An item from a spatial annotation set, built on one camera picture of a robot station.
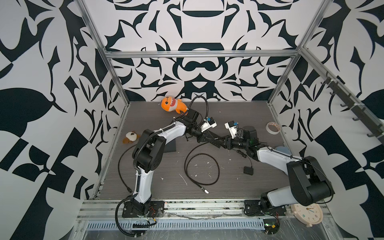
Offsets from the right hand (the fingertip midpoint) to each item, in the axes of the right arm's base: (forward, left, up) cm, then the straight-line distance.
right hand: (219, 139), depth 85 cm
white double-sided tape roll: (+16, -41, -14) cm, 46 cm away
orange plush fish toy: (+31, +30, -4) cm, 44 cm away
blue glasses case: (0, -41, -14) cm, 44 cm away
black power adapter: (-13, -17, -13) cm, 25 cm away
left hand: (+2, +2, -1) cm, 3 cm away
